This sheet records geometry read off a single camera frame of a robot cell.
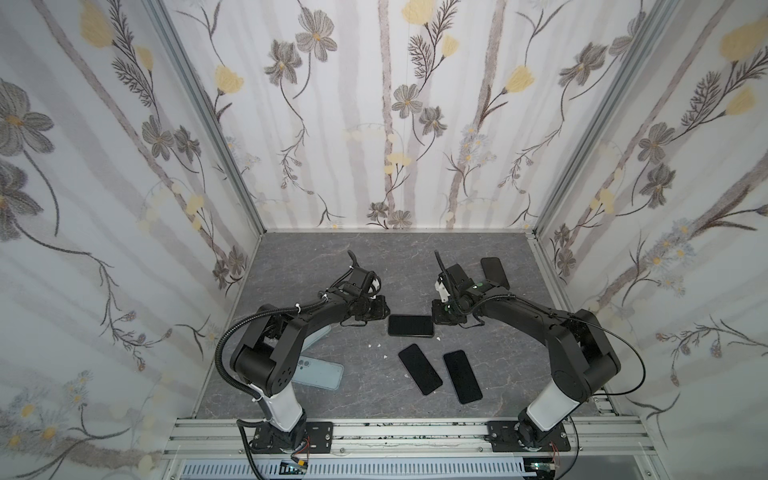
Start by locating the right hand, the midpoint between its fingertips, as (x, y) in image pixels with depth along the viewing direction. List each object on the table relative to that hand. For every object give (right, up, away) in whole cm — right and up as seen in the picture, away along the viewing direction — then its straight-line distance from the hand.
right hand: (427, 310), depth 89 cm
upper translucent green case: (-35, -9, +4) cm, 37 cm away
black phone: (-2, -17, -3) cm, 17 cm away
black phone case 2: (+28, +11, +21) cm, 37 cm away
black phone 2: (+9, -18, -5) cm, 21 cm away
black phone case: (-5, -6, +7) cm, 10 cm away
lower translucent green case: (-32, -18, -3) cm, 37 cm away
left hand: (-13, +1, +4) cm, 13 cm away
